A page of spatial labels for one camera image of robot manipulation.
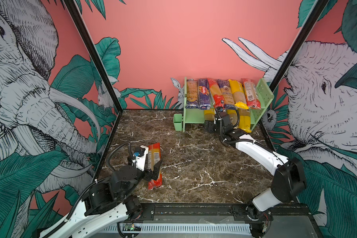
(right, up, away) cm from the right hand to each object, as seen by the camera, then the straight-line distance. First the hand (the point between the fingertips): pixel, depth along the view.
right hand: (209, 120), depth 85 cm
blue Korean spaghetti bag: (+12, +17, +4) cm, 21 cm away
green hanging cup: (-19, 0, +24) cm, 31 cm away
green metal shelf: (-9, +3, +17) cm, 19 cm away
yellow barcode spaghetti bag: (+25, +1, +10) cm, 27 cm away
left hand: (-29, -16, -21) cm, 39 cm away
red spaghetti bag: (+4, +20, +6) cm, 21 cm away
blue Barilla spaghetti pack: (-3, +13, -1) cm, 13 cm away
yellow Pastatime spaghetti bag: (+19, +18, +6) cm, 27 cm away
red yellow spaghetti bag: (-34, -23, +5) cm, 41 cm away
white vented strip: (-14, -53, -15) cm, 56 cm away
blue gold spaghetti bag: (-10, +14, +1) cm, 17 cm away
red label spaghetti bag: (+26, +13, 0) cm, 29 cm away
